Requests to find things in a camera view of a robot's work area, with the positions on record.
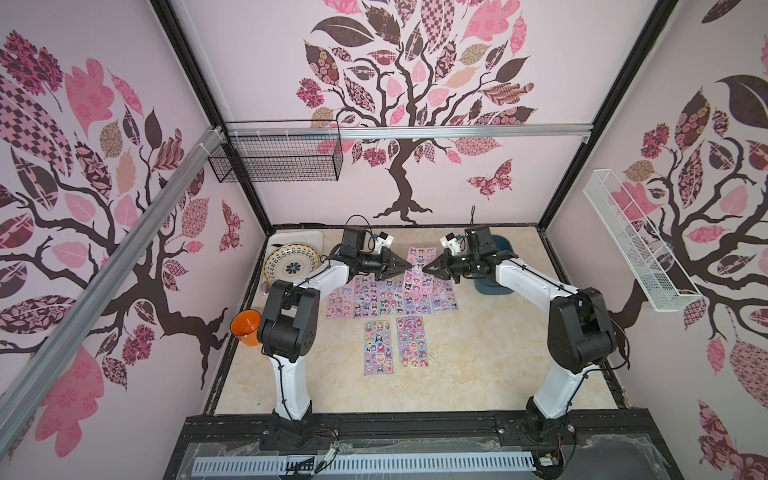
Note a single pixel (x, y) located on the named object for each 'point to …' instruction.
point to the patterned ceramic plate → (290, 262)
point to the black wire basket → (279, 151)
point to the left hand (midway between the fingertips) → (407, 269)
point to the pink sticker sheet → (340, 303)
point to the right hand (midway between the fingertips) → (423, 272)
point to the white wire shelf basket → (658, 279)
